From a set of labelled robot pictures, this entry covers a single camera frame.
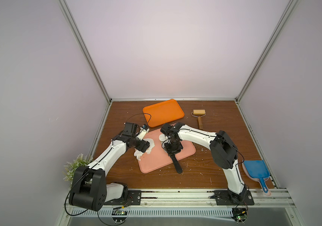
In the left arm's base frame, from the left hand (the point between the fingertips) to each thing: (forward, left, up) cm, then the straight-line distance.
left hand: (144, 140), depth 88 cm
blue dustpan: (-15, -70, -8) cm, 72 cm away
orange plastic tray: (+28, -9, -6) cm, 30 cm away
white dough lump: (-8, +3, -4) cm, 9 cm away
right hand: (-5, -16, -4) cm, 17 cm away
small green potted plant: (-17, +30, +10) cm, 36 cm away
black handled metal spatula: (-14, -20, -3) cm, 24 cm away
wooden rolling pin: (+28, -40, -6) cm, 49 cm away
